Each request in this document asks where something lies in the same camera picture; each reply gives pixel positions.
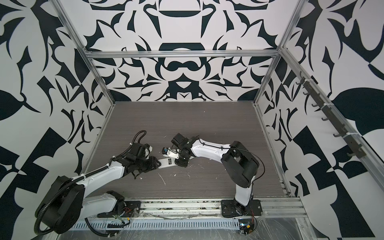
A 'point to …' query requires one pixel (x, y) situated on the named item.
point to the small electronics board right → (246, 225)
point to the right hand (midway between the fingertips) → (178, 159)
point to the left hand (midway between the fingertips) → (160, 162)
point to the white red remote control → (167, 162)
